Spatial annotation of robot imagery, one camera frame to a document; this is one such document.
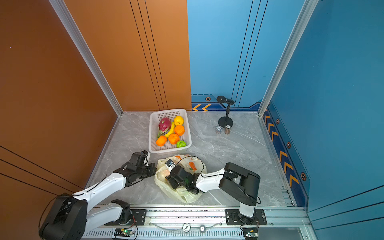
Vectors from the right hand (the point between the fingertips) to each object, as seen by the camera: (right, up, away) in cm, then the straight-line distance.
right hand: (168, 175), depth 85 cm
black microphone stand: (+38, +32, +27) cm, 57 cm away
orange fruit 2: (+1, +20, +12) cm, 24 cm away
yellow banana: (-4, +22, +17) cm, 28 cm away
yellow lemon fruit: (+3, +32, +21) cm, 39 cm away
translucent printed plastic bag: (+12, +9, -6) cm, 16 cm away
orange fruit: (+4, +26, +18) cm, 32 cm away
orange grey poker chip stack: (+38, +26, +18) cm, 49 cm away
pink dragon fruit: (-6, +29, +18) cm, 35 cm away
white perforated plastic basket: (-14, +34, +23) cm, 44 cm away
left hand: (-7, +4, +4) cm, 9 cm away
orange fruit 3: (-7, +19, +12) cm, 23 cm away
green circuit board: (-20, -23, -14) cm, 33 cm away
